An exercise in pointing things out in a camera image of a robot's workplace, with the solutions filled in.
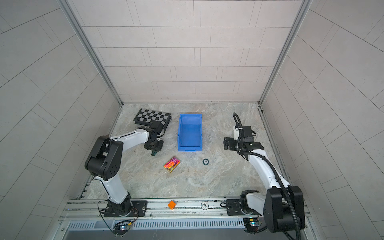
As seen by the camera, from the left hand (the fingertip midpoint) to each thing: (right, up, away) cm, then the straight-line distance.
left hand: (161, 145), depth 95 cm
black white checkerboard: (-12, +19, +10) cm, 25 cm away
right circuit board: (+48, -30, -27) cm, 63 cm away
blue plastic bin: (+18, +8, +5) cm, 21 cm away
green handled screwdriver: (-3, -3, -8) cm, 9 cm away
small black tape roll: (+28, -8, -8) cm, 30 cm away
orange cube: (+11, -23, -24) cm, 35 cm away
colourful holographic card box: (+9, -8, -11) cm, 16 cm away
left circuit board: (-10, -30, -30) cm, 44 cm away
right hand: (+43, +5, -9) cm, 44 cm away
